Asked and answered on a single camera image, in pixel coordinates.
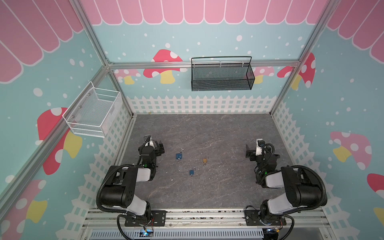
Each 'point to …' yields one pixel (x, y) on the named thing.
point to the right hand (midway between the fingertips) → (255, 143)
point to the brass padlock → (205, 160)
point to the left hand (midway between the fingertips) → (153, 144)
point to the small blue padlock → (192, 171)
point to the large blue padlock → (179, 155)
